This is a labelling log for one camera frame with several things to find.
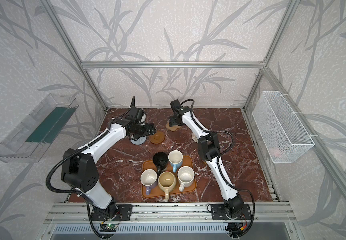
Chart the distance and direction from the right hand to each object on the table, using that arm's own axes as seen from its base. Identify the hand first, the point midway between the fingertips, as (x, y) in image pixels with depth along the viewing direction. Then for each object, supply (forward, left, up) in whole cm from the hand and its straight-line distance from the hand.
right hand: (177, 118), depth 105 cm
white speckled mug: (-39, -6, -5) cm, 40 cm away
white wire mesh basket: (-34, -46, +29) cm, 64 cm away
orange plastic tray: (-29, -7, -6) cm, 31 cm away
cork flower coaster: (-4, +4, -7) cm, 9 cm away
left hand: (-15, +14, +10) cm, 23 cm away
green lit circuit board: (-63, +32, -7) cm, 71 cm away
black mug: (-31, +9, -1) cm, 32 cm away
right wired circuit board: (-64, -29, -7) cm, 70 cm away
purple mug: (-41, +15, -4) cm, 44 cm away
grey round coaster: (-15, +26, -6) cm, 30 cm away
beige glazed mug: (-43, +5, -5) cm, 43 cm away
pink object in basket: (-34, -50, +14) cm, 62 cm away
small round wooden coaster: (-13, +13, -6) cm, 19 cm away
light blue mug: (-29, 0, -4) cm, 30 cm away
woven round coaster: (-13, -12, -6) cm, 18 cm away
